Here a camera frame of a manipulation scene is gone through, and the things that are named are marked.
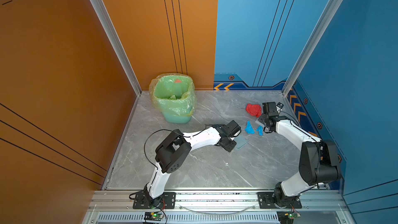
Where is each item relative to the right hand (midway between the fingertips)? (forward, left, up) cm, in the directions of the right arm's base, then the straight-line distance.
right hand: (264, 118), depth 94 cm
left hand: (-14, +21, -6) cm, 26 cm away
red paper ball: (+13, +2, -8) cm, 16 cm away
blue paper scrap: (-2, +8, -9) cm, 12 cm away
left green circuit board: (-48, +60, -10) cm, 78 cm away
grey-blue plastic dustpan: (-11, +15, -7) cm, 20 cm away
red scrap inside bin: (+19, +53, +14) cm, 58 cm away
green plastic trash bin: (+3, +55, -3) cm, 55 cm away
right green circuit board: (-47, -4, -9) cm, 48 cm away
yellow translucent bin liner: (+19, +58, +4) cm, 61 cm away
